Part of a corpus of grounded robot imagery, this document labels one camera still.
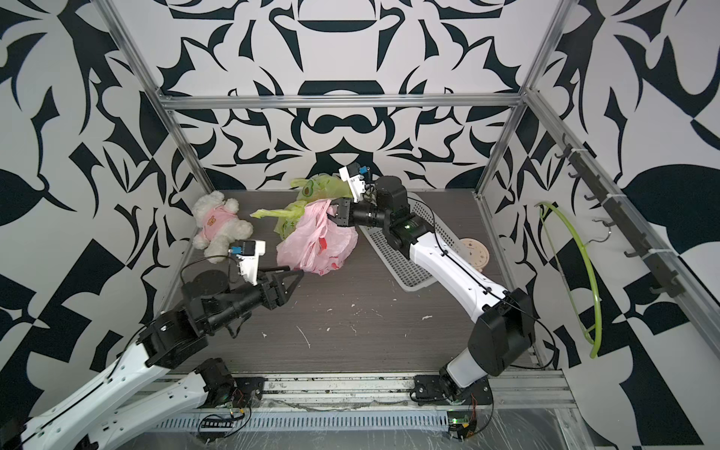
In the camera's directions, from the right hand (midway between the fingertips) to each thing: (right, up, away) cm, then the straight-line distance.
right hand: (317, 207), depth 68 cm
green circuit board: (+35, -53, +4) cm, 63 cm away
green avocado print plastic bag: (-4, +9, +32) cm, 34 cm away
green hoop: (+61, -13, -5) cm, 63 cm away
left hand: (-5, -13, -3) cm, 15 cm away
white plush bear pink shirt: (-39, -5, +31) cm, 50 cm away
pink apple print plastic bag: (0, -9, +2) cm, 9 cm away
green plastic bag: (-12, -3, +20) cm, 23 cm away
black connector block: (-26, -55, +5) cm, 61 cm away
